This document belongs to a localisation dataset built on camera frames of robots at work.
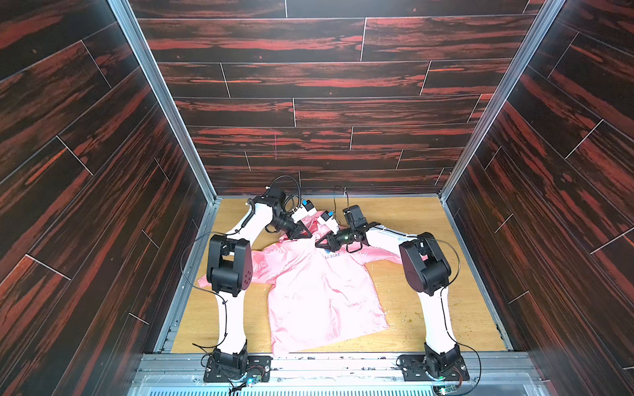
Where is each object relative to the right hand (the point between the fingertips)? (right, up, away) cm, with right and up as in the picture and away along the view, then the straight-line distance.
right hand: (320, 242), depth 98 cm
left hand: (-4, +3, -6) cm, 8 cm away
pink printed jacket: (-2, -19, -9) cm, 21 cm away
